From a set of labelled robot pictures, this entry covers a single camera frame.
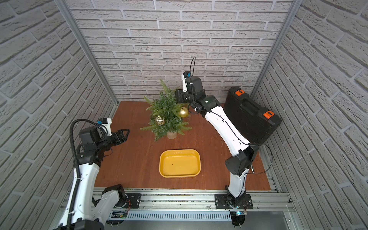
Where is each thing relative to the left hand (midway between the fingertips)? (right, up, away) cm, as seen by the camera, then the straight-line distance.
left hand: (126, 129), depth 75 cm
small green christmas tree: (+21, +6, -2) cm, 22 cm away
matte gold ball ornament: (+31, +9, -1) cm, 32 cm away
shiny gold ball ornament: (+19, +4, -2) cm, 20 cm away
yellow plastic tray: (+28, -23, +13) cm, 39 cm away
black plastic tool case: (+74, +3, +6) cm, 74 cm away
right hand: (+30, +20, -1) cm, 36 cm away
